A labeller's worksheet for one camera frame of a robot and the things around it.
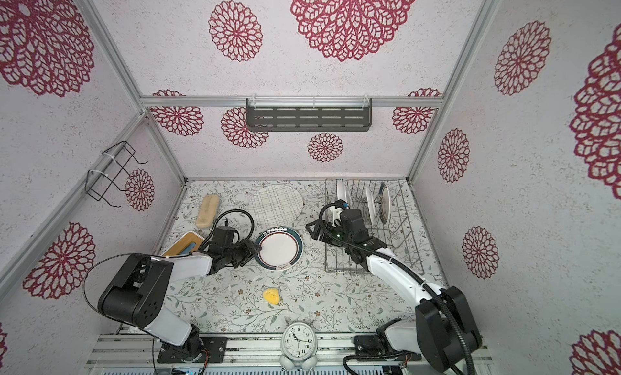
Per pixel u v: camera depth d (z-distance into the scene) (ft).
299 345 2.34
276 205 3.61
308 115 3.07
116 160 2.57
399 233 3.30
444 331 1.34
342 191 3.11
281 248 3.19
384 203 3.46
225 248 2.51
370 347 2.45
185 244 3.03
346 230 2.18
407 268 1.64
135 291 1.51
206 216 3.38
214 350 2.40
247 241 2.75
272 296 2.72
